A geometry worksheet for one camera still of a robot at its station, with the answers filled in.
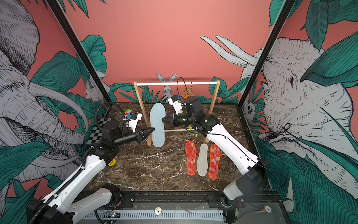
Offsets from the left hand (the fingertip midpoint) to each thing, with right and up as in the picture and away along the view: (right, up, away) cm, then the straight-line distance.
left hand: (155, 128), depth 69 cm
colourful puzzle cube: (-29, +8, +39) cm, 49 cm away
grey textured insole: (+26, -26, +17) cm, 41 cm away
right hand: (+4, +5, -3) cm, 7 cm away
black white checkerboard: (-48, -6, +29) cm, 56 cm away
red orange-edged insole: (+35, -20, +22) cm, 46 cm away
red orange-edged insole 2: (+20, -20, +22) cm, 35 cm away
